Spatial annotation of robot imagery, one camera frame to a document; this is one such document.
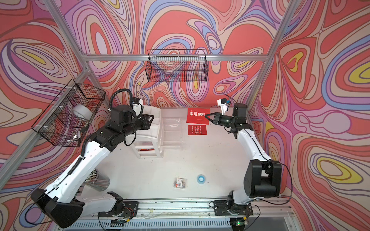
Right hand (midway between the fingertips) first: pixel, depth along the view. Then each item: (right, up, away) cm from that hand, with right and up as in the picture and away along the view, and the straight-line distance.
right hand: (205, 119), depth 80 cm
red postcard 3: (-34, -18, +6) cm, 39 cm away
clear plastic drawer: (-21, -10, +23) cm, 33 cm away
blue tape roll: (-2, -35, +4) cm, 35 cm away
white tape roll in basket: (-65, +4, -6) cm, 65 cm away
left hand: (-27, +1, -9) cm, 28 cm away
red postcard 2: (-3, -8, +27) cm, 28 cm away
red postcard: (-4, +2, +2) cm, 5 cm away
